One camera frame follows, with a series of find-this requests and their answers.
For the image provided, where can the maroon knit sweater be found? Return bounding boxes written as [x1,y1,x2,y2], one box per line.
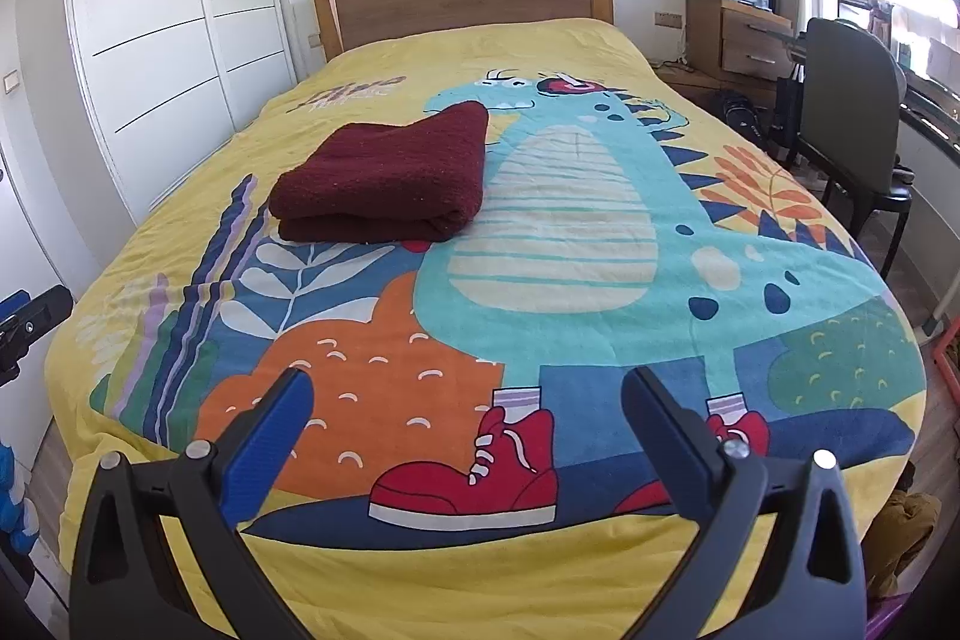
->
[268,101,488,242]

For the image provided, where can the pink plastic box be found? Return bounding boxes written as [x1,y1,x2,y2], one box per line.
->
[864,593,910,640]

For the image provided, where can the mustard cloth on floor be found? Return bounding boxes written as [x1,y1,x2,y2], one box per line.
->
[861,489,942,601]

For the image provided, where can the yellow dinosaur bedspread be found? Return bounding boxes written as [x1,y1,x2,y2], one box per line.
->
[44,19,926,638]

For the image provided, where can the white wardrobe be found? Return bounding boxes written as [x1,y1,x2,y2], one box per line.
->
[67,0,295,221]

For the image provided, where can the black bag on floor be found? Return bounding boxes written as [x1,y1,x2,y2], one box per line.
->
[708,89,765,148]

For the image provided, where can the dark green chair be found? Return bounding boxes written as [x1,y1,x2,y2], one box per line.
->
[793,18,913,276]

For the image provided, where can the wooden nightstand drawers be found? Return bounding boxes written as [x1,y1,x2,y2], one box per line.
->
[685,0,794,81]

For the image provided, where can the orange frame stand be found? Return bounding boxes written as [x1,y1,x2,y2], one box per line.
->
[932,317,960,406]

